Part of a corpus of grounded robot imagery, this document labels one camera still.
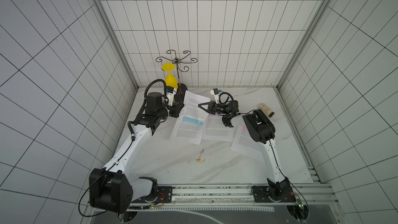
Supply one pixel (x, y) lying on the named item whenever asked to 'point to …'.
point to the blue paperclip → (202, 150)
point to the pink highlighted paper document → (243, 144)
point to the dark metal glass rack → (178, 61)
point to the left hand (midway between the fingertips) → (182, 107)
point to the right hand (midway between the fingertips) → (202, 103)
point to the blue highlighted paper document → (190, 125)
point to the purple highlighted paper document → (215, 130)
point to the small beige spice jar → (266, 110)
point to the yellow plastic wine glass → (170, 80)
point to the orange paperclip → (203, 160)
